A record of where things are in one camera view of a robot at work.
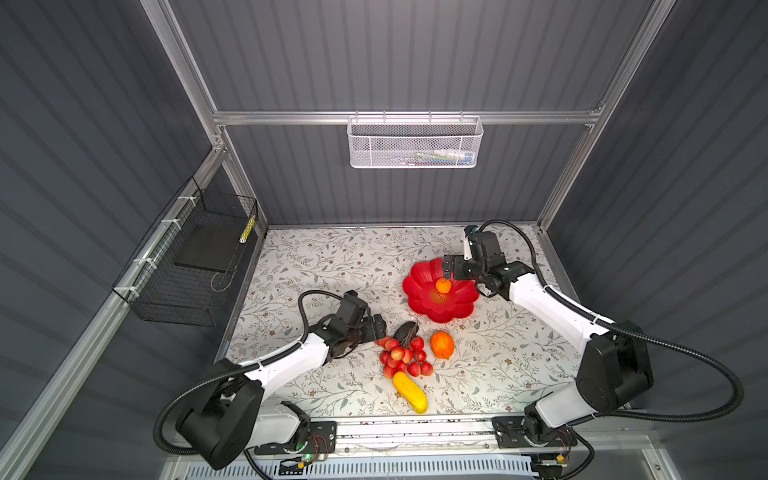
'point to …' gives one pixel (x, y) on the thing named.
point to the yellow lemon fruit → (410, 392)
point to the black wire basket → (184, 270)
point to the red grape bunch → (398, 357)
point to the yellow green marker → (247, 231)
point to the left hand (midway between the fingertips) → (376, 327)
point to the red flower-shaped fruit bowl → (424, 298)
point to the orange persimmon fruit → (442, 344)
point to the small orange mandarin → (444, 286)
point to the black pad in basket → (212, 246)
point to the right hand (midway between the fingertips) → (460, 263)
